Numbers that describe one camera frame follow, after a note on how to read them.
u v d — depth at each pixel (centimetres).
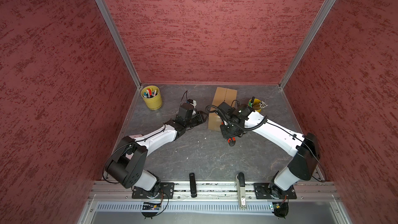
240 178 74
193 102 82
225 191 76
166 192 74
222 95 94
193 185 74
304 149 43
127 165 43
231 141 74
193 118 74
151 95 100
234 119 55
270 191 67
